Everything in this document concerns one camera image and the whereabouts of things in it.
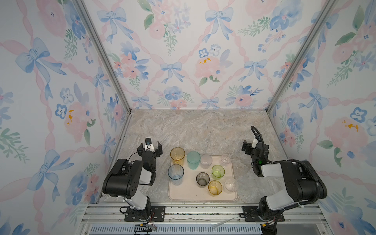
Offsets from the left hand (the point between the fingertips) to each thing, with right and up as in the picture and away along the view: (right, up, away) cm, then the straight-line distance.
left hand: (151, 142), depth 91 cm
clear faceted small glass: (+47, -12, +2) cm, 48 cm away
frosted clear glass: (+34, -12, -1) cm, 36 cm away
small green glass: (+41, -17, -4) cm, 44 cm away
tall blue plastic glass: (+16, -15, -12) cm, 25 cm away
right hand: (+65, 0, +3) cm, 65 cm away
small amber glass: (+38, -24, -9) cm, 46 cm away
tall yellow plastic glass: (+17, -5, -13) cm, 22 cm away
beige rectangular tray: (+24, -26, -10) cm, 36 cm away
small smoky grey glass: (+31, -20, -7) cm, 38 cm away
